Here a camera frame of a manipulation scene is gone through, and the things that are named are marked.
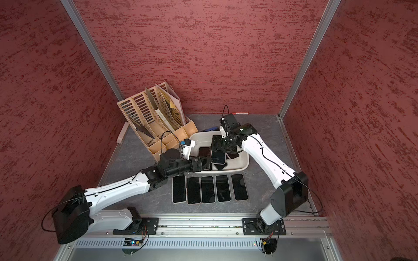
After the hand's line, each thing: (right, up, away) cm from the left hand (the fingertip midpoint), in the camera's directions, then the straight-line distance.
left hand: (207, 163), depth 74 cm
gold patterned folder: (-21, +32, +17) cm, 42 cm away
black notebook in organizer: (-46, +15, +37) cm, 61 cm away
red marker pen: (+24, +28, +49) cm, 61 cm away
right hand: (+5, +5, +4) cm, 8 cm away
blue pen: (+1, +16, +35) cm, 39 cm away
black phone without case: (+7, -6, +18) cm, 21 cm away
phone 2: (0, -17, +11) cm, 20 cm away
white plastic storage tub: (-3, +9, +32) cm, 34 cm away
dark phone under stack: (-3, +2, +24) cm, 24 cm away
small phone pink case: (+17, -16, +13) cm, 27 cm away
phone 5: (+5, +4, -6) cm, 9 cm away
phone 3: (-7, -16, +9) cm, 20 cm away
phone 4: (-16, -17, +11) cm, 26 cm away
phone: (+8, -18, +9) cm, 22 cm away
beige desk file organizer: (-37, +25, +33) cm, 56 cm away
